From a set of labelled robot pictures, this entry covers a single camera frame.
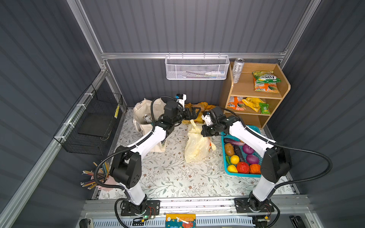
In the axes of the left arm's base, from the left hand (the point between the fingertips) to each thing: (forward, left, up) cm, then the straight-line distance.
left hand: (195, 108), depth 81 cm
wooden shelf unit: (+12, -32, +4) cm, 34 cm away
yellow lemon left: (-22, -23, -24) cm, 40 cm away
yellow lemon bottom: (-27, -20, -24) cm, 42 cm away
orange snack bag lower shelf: (+12, -30, -8) cm, 33 cm away
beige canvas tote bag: (+5, +34, -14) cm, 37 cm away
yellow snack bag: (+11, -42, -8) cm, 44 cm away
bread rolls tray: (+26, -11, -25) cm, 38 cm away
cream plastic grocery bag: (-15, 0, -17) cm, 23 cm away
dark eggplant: (-16, -28, -25) cm, 41 cm away
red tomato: (-28, -26, -22) cm, 44 cm away
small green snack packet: (+6, -47, -9) cm, 49 cm away
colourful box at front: (-50, +11, -29) cm, 59 cm away
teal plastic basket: (-4, -41, -18) cm, 44 cm away
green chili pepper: (-21, -20, -26) cm, 39 cm away
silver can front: (+7, +32, -16) cm, 36 cm away
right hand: (-8, -4, -14) cm, 17 cm away
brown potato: (-15, -22, -24) cm, 36 cm away
